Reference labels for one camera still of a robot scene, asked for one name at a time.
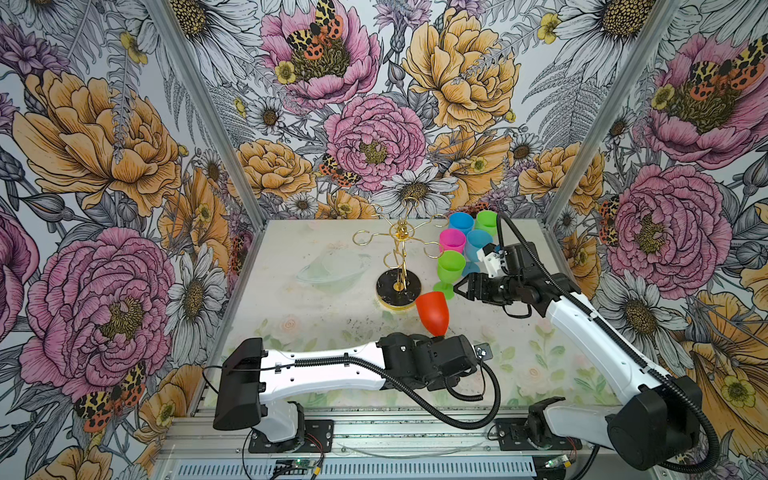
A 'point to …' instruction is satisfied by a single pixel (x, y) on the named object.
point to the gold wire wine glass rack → (398, 288)
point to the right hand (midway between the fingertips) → (465, 299)
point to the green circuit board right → (556, 461)
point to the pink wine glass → (451, 239)
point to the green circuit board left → (303, 463)
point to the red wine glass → (433, 310)
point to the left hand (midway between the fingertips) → (439, 357)
